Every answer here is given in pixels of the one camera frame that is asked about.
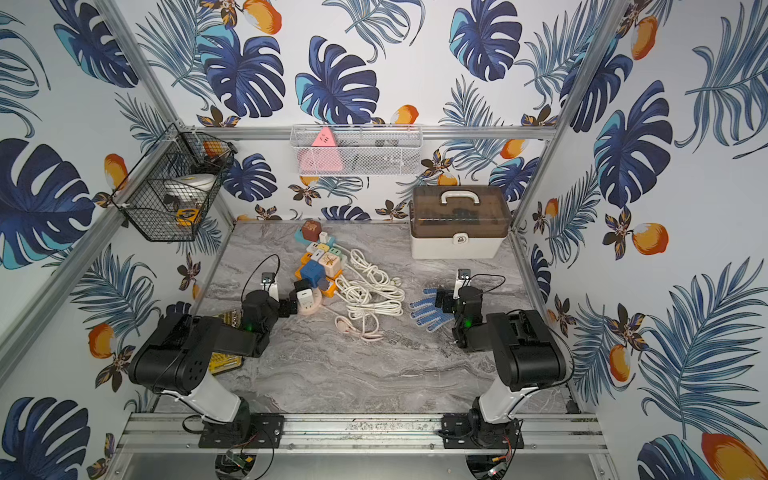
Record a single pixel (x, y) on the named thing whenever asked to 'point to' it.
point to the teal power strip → (298, 235)
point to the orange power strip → (329, 290)
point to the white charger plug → (305, 297)
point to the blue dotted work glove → (426, 313)
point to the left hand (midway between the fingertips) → (279, 287)
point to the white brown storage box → (458, 221)
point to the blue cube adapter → (313, 270)
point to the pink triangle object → (323, 156)
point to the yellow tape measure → (186, 216)
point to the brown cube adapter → (311, 230)
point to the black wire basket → (142, 200)
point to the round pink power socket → (317, 301)
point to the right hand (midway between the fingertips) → (458, 286)
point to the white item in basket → (190, 186)
